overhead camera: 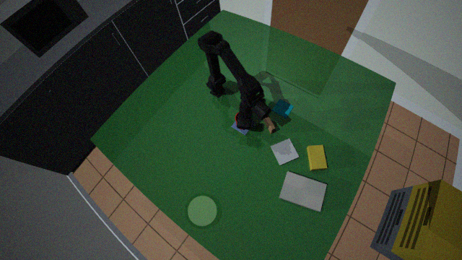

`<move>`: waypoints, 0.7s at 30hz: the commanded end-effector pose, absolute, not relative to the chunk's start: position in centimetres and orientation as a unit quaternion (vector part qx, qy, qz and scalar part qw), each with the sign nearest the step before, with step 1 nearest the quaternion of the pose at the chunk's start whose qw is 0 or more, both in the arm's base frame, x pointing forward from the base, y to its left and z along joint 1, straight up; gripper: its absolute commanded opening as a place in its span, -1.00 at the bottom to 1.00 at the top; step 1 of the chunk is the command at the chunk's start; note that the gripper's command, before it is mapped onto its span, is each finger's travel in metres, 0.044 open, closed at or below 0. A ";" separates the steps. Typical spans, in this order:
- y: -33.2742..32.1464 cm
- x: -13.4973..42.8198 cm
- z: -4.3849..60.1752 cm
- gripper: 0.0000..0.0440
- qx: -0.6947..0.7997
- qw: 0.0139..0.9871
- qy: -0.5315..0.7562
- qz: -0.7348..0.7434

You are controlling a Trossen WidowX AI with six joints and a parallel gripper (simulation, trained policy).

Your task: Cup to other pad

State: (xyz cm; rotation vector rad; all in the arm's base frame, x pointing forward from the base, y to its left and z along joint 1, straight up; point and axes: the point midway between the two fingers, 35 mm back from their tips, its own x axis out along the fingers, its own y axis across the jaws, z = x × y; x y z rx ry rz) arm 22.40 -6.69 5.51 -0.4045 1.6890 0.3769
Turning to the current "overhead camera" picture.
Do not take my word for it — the tan wooden flat bar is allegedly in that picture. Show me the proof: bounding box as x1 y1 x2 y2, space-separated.
264 115 275 134

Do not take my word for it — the yellow rectangular block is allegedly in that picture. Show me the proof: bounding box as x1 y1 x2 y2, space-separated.
306 145 327 170

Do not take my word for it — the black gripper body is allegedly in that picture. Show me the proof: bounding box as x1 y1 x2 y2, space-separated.
237 102 252 130

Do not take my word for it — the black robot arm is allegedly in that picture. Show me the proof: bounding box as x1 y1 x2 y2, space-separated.
198 31 271 120

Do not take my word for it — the light grey flat square tile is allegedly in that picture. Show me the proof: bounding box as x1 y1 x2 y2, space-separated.
270 139 299 165

